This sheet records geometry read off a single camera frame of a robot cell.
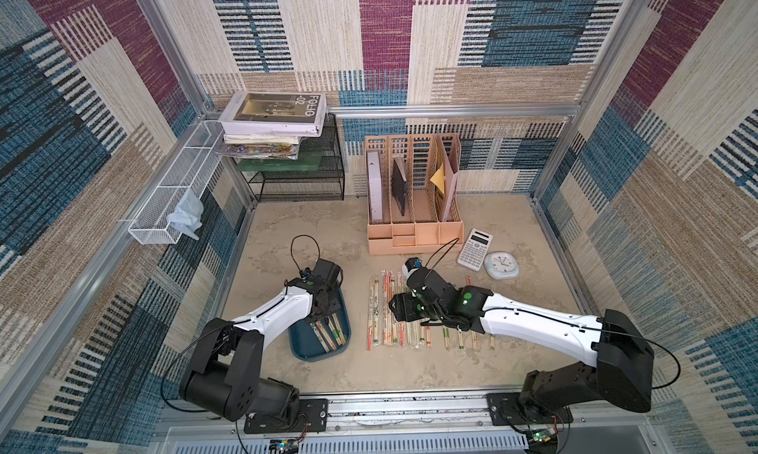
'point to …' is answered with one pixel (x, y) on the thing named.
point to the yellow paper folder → (438, 179)
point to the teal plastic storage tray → (317, 340)
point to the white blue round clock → (501, 265)
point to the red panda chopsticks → (428, 341)
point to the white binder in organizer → (375, 186)
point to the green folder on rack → (304, 162)
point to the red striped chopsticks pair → (492, 342)
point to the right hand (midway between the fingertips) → (397, 301)
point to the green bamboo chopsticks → (376, 313)
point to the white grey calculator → (475, 250)
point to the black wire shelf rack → (325, 185)
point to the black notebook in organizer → (399, 182)
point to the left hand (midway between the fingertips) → (328, 306)
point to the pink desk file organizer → (414, 193)
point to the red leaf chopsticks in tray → (401, 324)
